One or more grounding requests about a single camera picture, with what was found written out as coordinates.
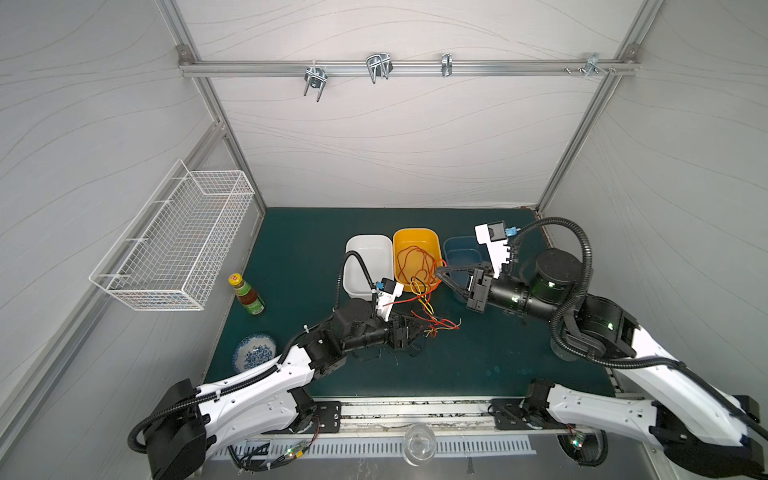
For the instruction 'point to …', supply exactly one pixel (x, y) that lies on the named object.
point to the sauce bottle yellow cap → (246, 294)
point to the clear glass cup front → (419, 443)
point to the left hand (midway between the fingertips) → (427, 321)
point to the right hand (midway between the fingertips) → (443, 263)
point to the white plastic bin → (376, 252)
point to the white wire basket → (169, 254)
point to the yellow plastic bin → (424, 237)
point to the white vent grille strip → (278, 448)
